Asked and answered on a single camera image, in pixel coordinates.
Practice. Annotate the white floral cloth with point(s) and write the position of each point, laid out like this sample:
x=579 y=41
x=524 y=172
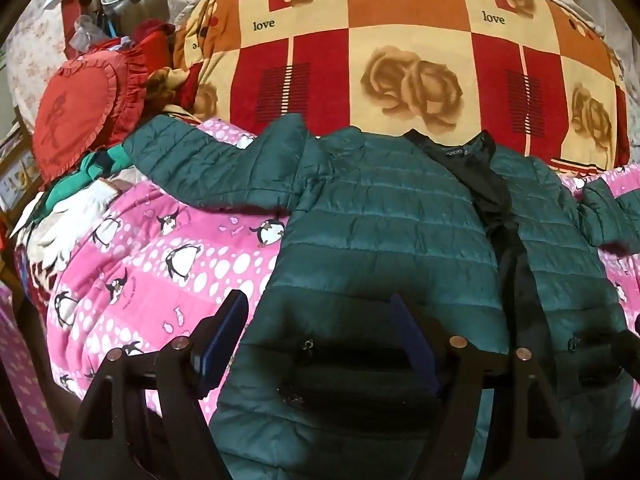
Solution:
x=35 y=45

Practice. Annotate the red cloth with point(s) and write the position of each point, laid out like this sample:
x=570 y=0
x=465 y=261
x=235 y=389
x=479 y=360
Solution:
x=150 y=37

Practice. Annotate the red heart-shaped ruffled pillow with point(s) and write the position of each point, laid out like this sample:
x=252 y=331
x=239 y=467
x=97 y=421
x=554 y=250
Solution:
x=75 y=110

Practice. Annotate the pink penguin print blanket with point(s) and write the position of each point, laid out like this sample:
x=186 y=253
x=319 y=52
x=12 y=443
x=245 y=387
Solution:
x=150 y=270

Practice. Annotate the yellow wooden frame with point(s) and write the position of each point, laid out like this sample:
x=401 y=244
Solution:
x=17 y=160

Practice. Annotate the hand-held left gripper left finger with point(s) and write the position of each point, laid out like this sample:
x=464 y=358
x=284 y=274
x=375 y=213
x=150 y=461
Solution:
x=220 y=342

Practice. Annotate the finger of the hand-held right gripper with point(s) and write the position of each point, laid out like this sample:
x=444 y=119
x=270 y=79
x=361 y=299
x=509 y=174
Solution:
x=629 y=352

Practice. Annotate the white patterned cloth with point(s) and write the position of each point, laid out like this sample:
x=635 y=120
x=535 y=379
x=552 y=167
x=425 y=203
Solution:
x=65 y=225

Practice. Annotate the dark green puffer jacket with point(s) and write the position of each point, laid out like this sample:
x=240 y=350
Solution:
x=375 y=220

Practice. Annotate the rose print checkered quilt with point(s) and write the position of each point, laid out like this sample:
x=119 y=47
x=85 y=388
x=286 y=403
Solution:
x=400 y=35

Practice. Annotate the teal garment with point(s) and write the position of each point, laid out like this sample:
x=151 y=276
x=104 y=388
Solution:
x=100 y=160

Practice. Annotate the clear plastic bag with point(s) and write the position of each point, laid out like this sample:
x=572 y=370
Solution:
x=86 y=30

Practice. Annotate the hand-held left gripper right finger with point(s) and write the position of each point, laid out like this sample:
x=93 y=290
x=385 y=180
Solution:
x=415 y=347

